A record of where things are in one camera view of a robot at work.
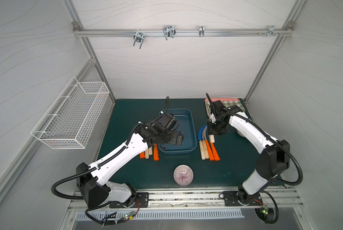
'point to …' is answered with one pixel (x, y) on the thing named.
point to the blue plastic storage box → (185, 119)
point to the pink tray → (222, 99)
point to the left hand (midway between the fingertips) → (174, 137)
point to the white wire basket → (70, 120)
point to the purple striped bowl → (183, 175)
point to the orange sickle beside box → (155, 153)
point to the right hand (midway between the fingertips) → (210, 132)
